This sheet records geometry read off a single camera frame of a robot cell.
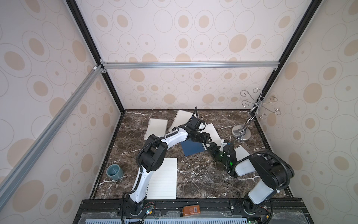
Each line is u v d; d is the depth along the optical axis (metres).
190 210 0.70
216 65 1.74
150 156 0.55
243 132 1.03
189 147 0.97
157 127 1.10
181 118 1.17
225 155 0.71
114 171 0.85
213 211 0.73
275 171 0.47
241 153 0.72
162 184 0.85
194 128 0.76
